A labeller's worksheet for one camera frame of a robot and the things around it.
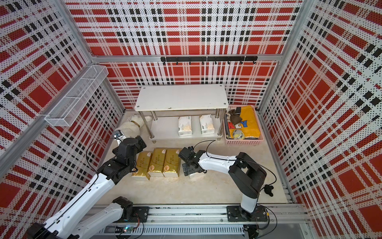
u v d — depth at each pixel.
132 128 1.00
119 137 0.63
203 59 0.89
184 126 0.96
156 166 0.84
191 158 0.67
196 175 0.81
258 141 0.96
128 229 0.69
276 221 0.66
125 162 0.56
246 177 0.45
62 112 0.69
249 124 1.01
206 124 0.96
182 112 1.23
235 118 1.03
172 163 0.85
